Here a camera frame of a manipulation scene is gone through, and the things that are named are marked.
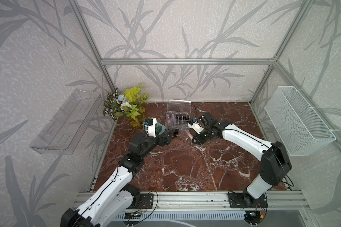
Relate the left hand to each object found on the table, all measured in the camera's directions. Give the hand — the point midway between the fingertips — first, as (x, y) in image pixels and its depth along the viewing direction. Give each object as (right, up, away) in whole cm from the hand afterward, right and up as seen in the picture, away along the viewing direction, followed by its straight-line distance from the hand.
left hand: (169, 129), depth 73 cm
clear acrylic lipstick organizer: (+4, +8, +30) cm, 32 cm away
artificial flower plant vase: (-27, +15, +17) cm, 35 cm away
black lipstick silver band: (+9, +5, +31) cm, 32 cm away
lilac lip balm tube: (-3, +4, +28) cm, 29 cm away
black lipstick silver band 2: (+11, +5, +31) cm, 33 cm away
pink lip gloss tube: (+11, -4, +10) cm, 15 cm away
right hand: (+14, -7, +11) cm, 19 cm away
